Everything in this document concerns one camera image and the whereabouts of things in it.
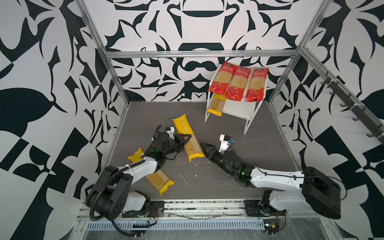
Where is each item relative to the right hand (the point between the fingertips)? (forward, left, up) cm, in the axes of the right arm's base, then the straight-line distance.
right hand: (201, 145), depth 74 cm
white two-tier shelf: (+24, -30, -3) cm, 39 cm away
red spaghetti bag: (+34, -13, +14) cm, 39 cm away
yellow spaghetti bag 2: (+29, -11, -2) cm, 31 cm away
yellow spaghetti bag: (+13, +10, -3) cm, 17 cm away
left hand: (+8, +4, -2) cm, 9 cm away
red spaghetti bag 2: (+29, -21, +14) cm, 38 cm away
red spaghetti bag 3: (+24, -29, +14) cm, 40 cm away
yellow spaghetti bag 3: (-11, +23, -18) cm, 31 cm away
